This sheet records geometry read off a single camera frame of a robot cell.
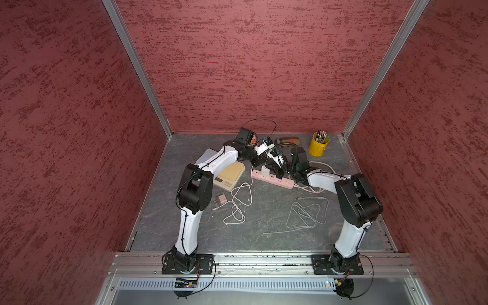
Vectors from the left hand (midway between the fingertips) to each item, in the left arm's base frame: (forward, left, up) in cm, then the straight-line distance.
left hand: (266, 162), depth 92 cm
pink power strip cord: (-9, -24, -11) cm, 28 cm away
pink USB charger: (-15, +22, -10) cm, 29 cm away
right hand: (0, 0, -3) cm, 3 cm away
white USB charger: (-2, +1, -5) cm, 6 cm away
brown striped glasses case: (+23, -15, -8) cm, 29 cm away
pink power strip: (-5, -10, -10) cm, 15 cm away
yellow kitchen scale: (-3, +20, -9) cm, 22 cm away
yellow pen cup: (+14, -29, +2) cm, 33 cm away
